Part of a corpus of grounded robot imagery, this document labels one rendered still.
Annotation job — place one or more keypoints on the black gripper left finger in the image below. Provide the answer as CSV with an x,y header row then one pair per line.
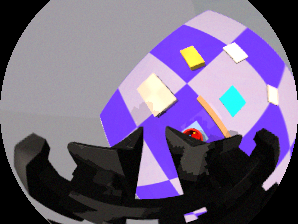
x,y
124,158

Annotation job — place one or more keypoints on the orange flat bar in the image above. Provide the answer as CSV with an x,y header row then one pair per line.
x,y
212,114

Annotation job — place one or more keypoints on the yellow flat block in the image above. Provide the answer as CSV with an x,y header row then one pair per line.
x,y
192,57

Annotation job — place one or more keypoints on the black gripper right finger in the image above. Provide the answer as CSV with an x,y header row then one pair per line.
x,y
192,157

